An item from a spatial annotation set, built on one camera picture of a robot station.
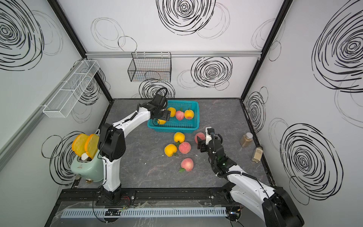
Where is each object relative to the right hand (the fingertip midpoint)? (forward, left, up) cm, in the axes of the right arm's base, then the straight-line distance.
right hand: (204, 136), depth 83 cm
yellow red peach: (+22, +9, -7) cm, 25 cm away
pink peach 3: (+6, +1, -8) cm, 10 cm away
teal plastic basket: (+21, +12, -10) cm, 27 cm away
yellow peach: (+16, +29, -9) cm, 34 cm away
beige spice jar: (-6, -33, -10) cm, 35 cm away
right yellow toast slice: (-11, +58, +9) cm, 60 cm away
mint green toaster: (-21, +58, +3) cm, 62 cm away
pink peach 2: (-4, +11, -7) cm, 14 cm away
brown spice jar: (+2, -27, -5) cm, 27 cm away
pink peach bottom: (-14, +10, -7) cm, 18 cm away
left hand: (+18, +27, -2) cm, 32 cm away
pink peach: (+21, +16, -7) cm, 27 cm away
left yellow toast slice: (-12, +64, +10) cm, 66 cm away
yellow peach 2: (-5, +21, -8) cm, 23 cm away
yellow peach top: (+4, +15, -7) cm, 17 cm away
